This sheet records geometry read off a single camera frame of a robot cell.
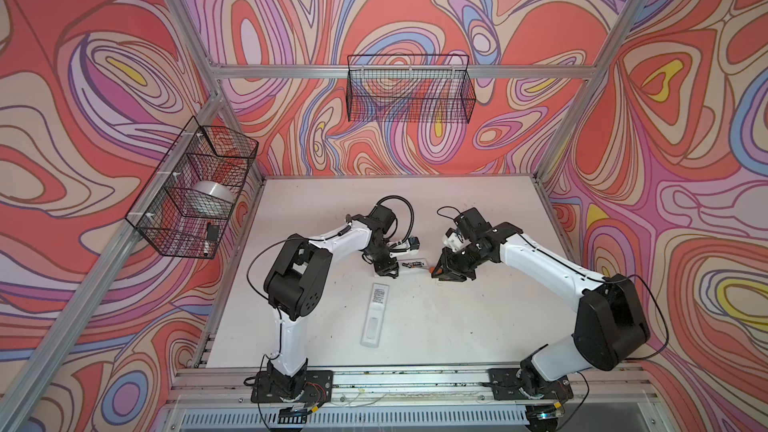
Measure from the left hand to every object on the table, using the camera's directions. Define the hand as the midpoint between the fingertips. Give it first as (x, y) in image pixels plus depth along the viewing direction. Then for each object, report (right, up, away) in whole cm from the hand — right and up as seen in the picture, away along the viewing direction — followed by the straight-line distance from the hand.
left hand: (396, 263), depth 94 cm
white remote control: (-6, -13, -9) cm, 17 cm away
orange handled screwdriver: (+9, +1, -12) cm, 15 cm away
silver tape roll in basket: (-45, +20, -23) cm, 55 cm away
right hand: (+12, -3, -12) cm, 17 cm away
